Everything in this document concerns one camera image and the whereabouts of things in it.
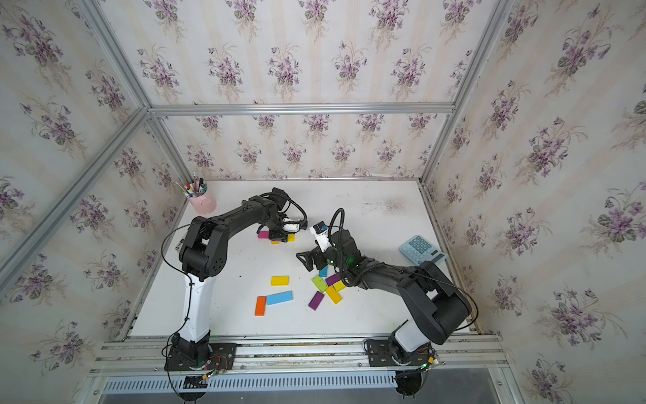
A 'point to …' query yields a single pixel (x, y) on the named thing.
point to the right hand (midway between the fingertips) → (311, 248)
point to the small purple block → (332, 279)
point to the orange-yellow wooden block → (275, 242)
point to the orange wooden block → (260, 308)
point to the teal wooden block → (324, 272)
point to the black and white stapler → (177, 247)
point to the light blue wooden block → (279, 297)
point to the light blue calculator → (419, 249)
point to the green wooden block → (320, 284)
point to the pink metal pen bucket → (203, 204)
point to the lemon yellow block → (339, 286)
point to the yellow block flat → (277, 281)
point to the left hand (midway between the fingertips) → (284, 231)
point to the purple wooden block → (316, 300)
